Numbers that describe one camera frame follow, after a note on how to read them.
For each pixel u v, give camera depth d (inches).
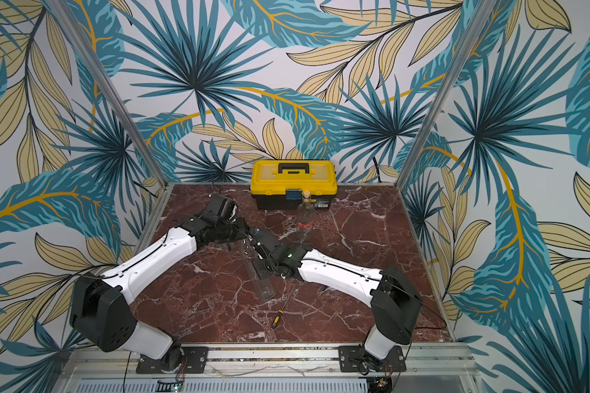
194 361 28.7
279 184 38.5
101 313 16.2
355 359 28.5
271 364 29.0
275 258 23.5
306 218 44.8
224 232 26.8
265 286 33.8
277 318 32.1
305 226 43.9
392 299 16.8
